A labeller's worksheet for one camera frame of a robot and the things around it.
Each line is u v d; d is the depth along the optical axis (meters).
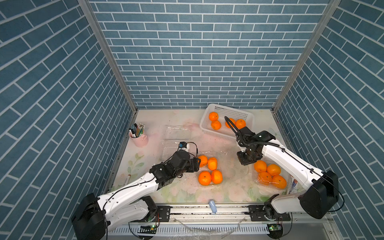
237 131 0.65
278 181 0.81
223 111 1.12
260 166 0.85
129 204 0.48
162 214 0.74
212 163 0.85
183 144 0.70
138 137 0.93
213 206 0.75
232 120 1.09
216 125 1.03
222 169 0.93
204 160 0.87
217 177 0.80
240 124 1.05
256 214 0.74
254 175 0.86
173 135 1.07
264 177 0.80
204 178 0.81
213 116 1.08
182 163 0.59
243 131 0.64
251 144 0.57
